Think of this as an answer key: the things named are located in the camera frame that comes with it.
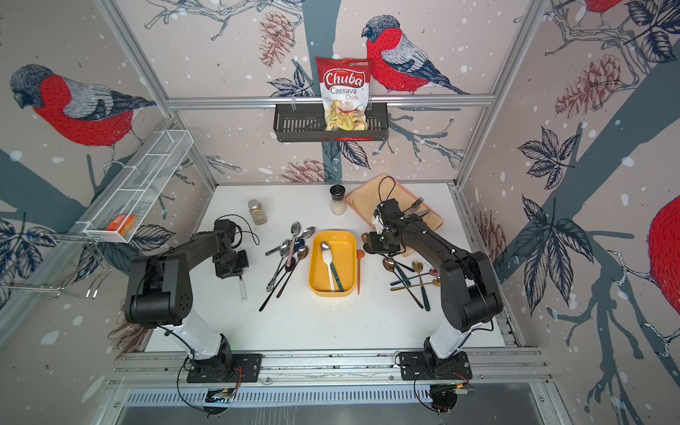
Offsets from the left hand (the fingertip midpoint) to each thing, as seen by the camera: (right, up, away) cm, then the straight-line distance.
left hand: (245, 265), depth 94 cm
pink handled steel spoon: (+16, +12, +10) cm, 22 cm away
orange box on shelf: (-19, +17, -30) cm, 39 cm away
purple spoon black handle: (+13, -5, -4) cm, 14 cm away
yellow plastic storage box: (+36, +6, +4) cm, 36 cm away
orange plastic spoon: (+42, +4, +1) cm, 42 cm away
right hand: (+46, +8, -3) cm, 47 cm away
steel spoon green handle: (+29, +6, +4) cm, 30 cm away
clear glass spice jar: (+2, +19, +7) cm, 20 cm away
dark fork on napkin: (+66, +21, +17) cm, 71 cm away
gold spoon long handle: (+68, -5, -5) cm, 68 cm away
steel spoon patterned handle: (+13, +5, +4) cm, 15 cm away
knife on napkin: (+68, +18, +14) cm, 72 cm away
